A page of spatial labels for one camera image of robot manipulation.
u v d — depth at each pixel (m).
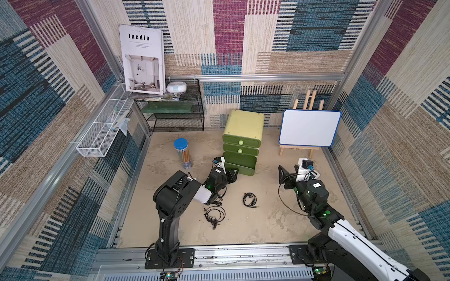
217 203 0.88
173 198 0.52
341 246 0.55
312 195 0.58
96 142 0.91
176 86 0.88
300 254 0.73
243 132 0.89
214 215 0.85
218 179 0.76
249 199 0.89
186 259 0.73
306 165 0.64
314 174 0.97
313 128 0.97
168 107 0.96
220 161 0.89
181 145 0.87
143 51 0.77
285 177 0.70
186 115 1.14
